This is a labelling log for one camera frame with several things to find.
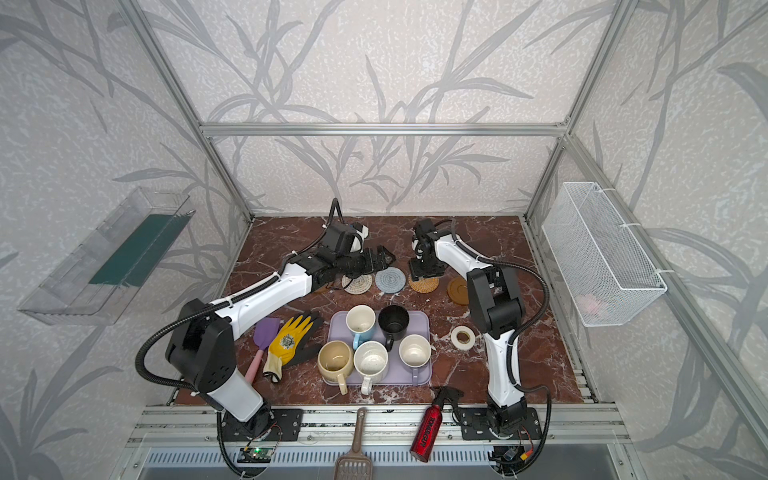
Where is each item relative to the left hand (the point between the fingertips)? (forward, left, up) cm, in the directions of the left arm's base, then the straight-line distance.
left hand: (390, 253), depth 83 cm
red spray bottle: (-42, -9, -14) cm, 45 cm away
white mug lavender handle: (-21, -7, -18) cm, 29 cm away
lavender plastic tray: (-14, +16, -21) cm, 30 cm away
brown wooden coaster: (0, -22, -20) cm, 30 cm away
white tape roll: (-17, -19, -19) cm, 32 cm away
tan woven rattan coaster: (+1, -11, -19) cm, 22 cm away
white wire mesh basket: (-16, -45, +16) cm, 51 cm away
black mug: (-14, -1, -14) cm, 19 cm away
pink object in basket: (-16, -50, +1) cm, 52 cm away
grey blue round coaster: (+4, +1, -21) cm, 21 cm away
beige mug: (-24, +15, -20) cm, 34 cm away
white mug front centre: (-24, +5, -19) cm, 31 cm away
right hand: (+6, -10, -16) cm, 20 cm away
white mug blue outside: (-13, +9, -16) cm, 23 cm away
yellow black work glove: (-19, +28, -19) cm, 39 cm away
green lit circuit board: (-46, +31, -20) cm, 59 cm away
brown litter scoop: (-47, +7, -19) cm, 52 cm away
